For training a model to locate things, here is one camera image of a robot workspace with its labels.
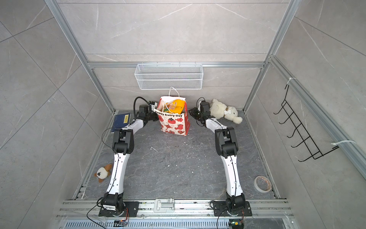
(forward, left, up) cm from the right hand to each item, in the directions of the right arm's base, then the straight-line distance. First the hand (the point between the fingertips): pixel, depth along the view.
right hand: (189, 109), depth 108 cm
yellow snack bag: (-10, +9, +13) cm, 18 cm away
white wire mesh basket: (+14, +14, +20) cm, 28 cm away
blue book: (-3, +55, -8) cm, 56 cm away
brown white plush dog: (-45, +53, -6) cm, 70 cm away
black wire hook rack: (-50, -52, +23) cm, 75 cm away
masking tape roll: (-53, -41, -10) cm, 68 cm away
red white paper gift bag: (-18, +11, +5) cm, 22 cm away
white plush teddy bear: (+1, -23, -2) cm, 23 cm away
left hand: (+2, +18, -2) cm, 18 cm away
